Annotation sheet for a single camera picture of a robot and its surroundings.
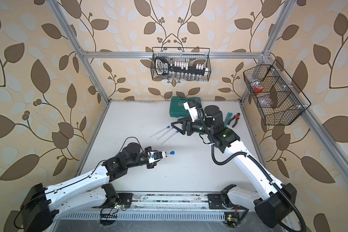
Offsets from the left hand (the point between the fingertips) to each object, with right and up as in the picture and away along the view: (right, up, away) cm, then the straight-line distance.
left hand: (162, 150), depth 74 cm
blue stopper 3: (+7, +6, +28) cm, 30 cm away
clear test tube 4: (+2, +2, +25) cm, 25 cm away
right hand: (+6, +15, -7) cm, 17 cm away
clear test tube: (+4, 0, -7) cm, 8 cm away
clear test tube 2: (-6, +6, +28) cm, 29 cm away
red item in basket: (+54, +33, +8) cm, 64 cm away
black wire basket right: (+61, +27, +1) cm, 66 cm away
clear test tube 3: (-1, +4, +28) cm, 28 cm away
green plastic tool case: (+7, +23, +38) cm, 45 cm away
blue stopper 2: (+1, +9, +31) cm, 32 cm away
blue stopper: (+6, +1, -7) cm, 9 cm away
